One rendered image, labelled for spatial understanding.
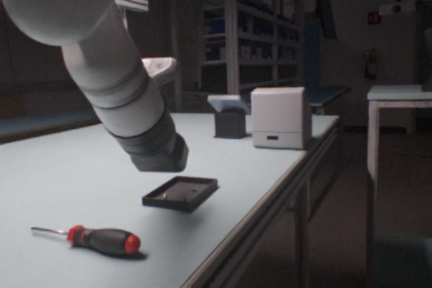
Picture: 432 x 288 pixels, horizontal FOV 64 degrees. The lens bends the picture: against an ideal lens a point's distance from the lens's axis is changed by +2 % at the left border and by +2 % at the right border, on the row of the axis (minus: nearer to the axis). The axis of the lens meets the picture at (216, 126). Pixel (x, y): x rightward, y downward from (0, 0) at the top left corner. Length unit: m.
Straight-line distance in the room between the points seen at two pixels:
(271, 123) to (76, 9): 0.62
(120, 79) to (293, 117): 0.54
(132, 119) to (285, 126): 0.51
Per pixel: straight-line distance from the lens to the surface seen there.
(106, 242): 0.40
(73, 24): 0.28
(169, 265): 0.38
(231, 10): 2.80
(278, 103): 0.82
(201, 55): 3.53
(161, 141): 0.42
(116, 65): 0.33
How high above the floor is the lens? 1.19
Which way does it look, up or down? 9 degrees down
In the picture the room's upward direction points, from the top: 3 degrees counter-clockwise
